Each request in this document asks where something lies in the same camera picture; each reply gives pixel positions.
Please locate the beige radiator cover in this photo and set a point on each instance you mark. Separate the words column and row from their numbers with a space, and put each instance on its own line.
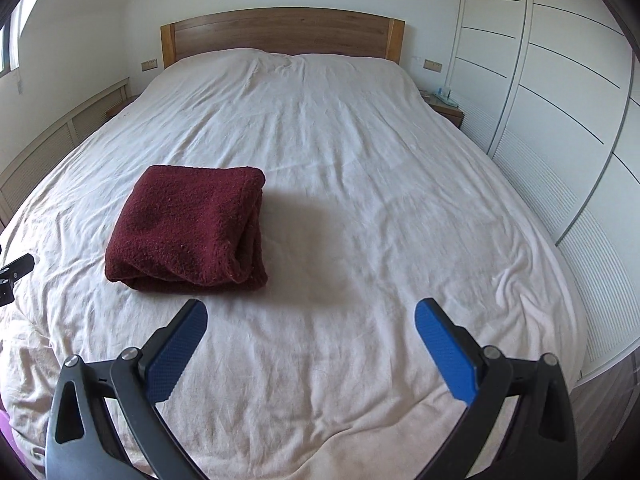
column 48, row 149

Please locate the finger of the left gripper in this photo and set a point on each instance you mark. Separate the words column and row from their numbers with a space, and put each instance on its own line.
column 12, row 273

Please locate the dark red knitted sweater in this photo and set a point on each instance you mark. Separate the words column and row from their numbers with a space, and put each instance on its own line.
column 187, row 229

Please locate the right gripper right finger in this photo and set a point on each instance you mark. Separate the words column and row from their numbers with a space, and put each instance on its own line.
column 540, row 439

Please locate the wooden headboard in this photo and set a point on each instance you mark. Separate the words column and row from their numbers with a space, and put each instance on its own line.
column 290, row 30

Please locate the white slatted wardrobe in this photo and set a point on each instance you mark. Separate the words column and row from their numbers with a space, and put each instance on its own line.
column 550, row 92

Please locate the left wall switch plate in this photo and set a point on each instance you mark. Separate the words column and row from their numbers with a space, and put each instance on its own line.
column 149, row 65

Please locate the wall switch plate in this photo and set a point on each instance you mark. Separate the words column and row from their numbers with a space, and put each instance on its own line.
column 432, row 66
column 149, row 65

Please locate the right wall switch plate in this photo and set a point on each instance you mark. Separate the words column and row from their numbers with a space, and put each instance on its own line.
column 432, row 66

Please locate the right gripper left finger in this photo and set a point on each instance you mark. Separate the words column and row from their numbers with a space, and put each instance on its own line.
column 82, row 441

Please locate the items on bedside table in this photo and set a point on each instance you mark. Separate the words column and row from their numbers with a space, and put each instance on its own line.
column 442, row 95

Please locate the white bed sheet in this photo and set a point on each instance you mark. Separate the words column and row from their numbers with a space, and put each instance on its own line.
column 372, row 202

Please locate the wooden bedside table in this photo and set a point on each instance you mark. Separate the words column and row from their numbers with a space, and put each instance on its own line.
column 452, row 113

